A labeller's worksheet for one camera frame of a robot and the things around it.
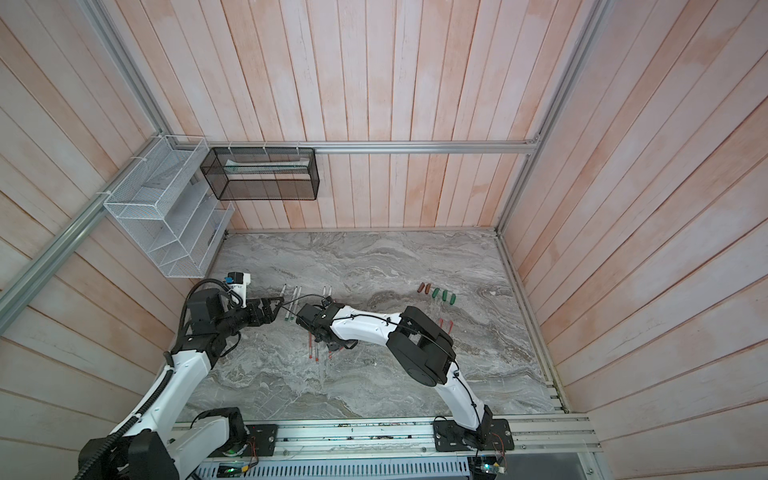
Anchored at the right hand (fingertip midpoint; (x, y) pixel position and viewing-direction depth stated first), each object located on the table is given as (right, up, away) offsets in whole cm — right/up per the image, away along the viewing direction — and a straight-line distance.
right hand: (346, 334), depth 92 cm
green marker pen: (-23, +13, +9) cm, 28 cm away
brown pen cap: (+26, +14, +12) cm, 32 cm away
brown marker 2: (-7, +13, +10) cm, 18 cm away
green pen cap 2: (+33, +11, +8) cm, 36 cm away
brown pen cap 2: (+28, +13, +11) cm, 33 cm away
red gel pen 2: (-1, -3, -4) cm, 6 cm away
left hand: (-20, +11, -9) cm, 25 cm away
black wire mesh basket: (-32, +55, +13) cm, 65 cm away
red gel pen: (-4, -5, -4) cm, 8 cm away
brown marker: (-9, +13, +9) cm, 18 cm away
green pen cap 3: (+36, +10, +8) cm, 38 cm away
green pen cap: (+30, +12, +9) cm, 33 cm away
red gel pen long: (-9, -5, -4) cm, 11 cm away
